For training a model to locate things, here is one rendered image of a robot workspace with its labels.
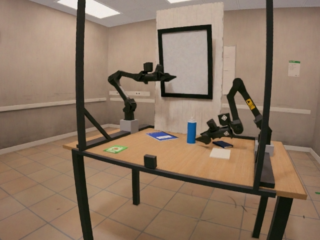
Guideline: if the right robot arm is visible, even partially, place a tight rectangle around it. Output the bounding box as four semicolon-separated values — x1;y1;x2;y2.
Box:
206;78;272;145

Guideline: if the white sheet of paper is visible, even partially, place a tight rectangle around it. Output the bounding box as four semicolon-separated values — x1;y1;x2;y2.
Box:
209;148;231;160

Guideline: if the blue and white spray bottle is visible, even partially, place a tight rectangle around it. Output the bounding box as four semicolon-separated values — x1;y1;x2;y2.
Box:
186;117;197;145

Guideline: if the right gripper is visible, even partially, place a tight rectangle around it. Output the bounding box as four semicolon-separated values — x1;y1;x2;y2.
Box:
195;127;222;145

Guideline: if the beige wall panel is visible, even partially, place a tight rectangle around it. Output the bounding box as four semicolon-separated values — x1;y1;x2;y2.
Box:
154;2;224;136

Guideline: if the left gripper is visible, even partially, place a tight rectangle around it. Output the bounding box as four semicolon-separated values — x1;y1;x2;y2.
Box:
150;71;177;82

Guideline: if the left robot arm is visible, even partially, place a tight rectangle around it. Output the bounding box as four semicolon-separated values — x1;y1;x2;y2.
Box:
108;62;164;121

